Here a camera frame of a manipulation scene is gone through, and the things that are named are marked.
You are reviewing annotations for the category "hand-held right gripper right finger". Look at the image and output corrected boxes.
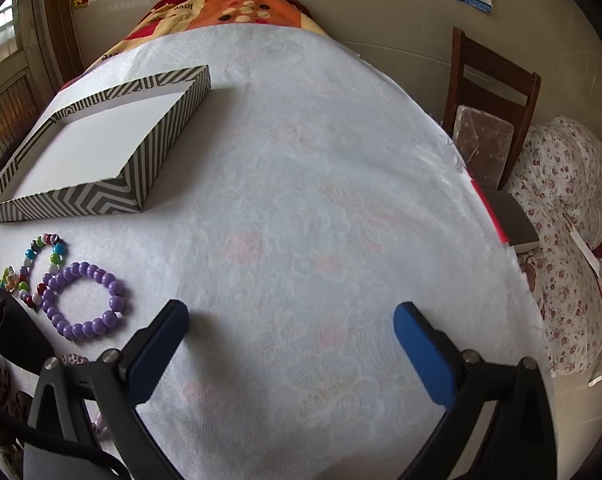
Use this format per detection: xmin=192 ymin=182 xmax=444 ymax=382
xmin=393 ymin=302 xmax=557 ymax=480

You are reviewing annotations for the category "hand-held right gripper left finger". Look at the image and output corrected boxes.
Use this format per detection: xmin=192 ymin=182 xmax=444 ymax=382
xmin=23 ymin=300 xmax=189 ymax=480

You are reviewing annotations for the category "striped cardboard box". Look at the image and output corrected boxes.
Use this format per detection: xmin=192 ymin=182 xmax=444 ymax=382
xmin=0 ymin=65 xmax=212 ymax=223

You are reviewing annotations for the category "dark grey book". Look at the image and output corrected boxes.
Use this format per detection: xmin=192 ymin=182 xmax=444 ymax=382
xmin=488 ymin=190 xmax=540 ymax=253

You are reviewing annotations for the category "white embossed tablecloth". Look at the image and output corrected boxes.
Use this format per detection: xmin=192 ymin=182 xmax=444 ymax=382
xmin=0 ymin=25 xmax=554 ymax=480

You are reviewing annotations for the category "reddish brown chair cushion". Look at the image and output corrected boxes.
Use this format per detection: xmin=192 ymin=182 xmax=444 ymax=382
xmin=454 ymin=105 xmax=514 ymax=191

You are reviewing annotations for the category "floral bedding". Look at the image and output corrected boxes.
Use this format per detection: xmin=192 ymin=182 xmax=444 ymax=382
xmin=506 ymin=116 xmax=602 ymax=376

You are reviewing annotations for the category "brown wooden door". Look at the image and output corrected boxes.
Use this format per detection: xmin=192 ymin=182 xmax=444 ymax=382
xmin=0 ymin=0 xmax=86 ymax=201

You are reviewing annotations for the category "brown wooden chair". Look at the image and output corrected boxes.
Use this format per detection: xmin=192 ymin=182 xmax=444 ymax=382
xmin=441 ymin=27 xmax=542 ymax=191

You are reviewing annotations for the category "orange red printed blanket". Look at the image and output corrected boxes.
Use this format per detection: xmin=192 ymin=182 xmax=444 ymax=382
xmin=98 ymin=0 xmax=332 ymax=68

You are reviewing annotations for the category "multicolour bead bracelet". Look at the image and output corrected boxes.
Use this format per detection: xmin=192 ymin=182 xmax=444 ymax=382
xmin=0 ymin=232 xmax=66 ymax=313

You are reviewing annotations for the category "black cable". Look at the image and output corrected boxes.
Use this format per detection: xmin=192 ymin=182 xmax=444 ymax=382
xmin=0 ymin=395 xmax=126 ymax=478

